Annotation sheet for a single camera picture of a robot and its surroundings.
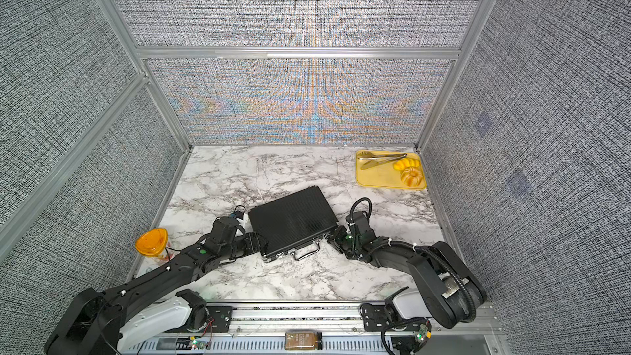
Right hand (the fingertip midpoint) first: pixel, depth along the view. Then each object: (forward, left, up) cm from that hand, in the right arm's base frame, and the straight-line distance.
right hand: (324, 233), depth 88 cm
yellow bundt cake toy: (+25, -37, 0) cm, 45 cm away
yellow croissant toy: (+33, -37, -1) cm, 50 cm away
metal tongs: (+39, -21, -2) cm, 44 cm away
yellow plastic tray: (+30, -28, -5) cm, 41 cm away
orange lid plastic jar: (-6, +55, +8) cm, 56 cm away
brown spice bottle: (-32, +7, +2) cm, 32 cm away
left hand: (-4, +19, +2) cm, 20 cm away
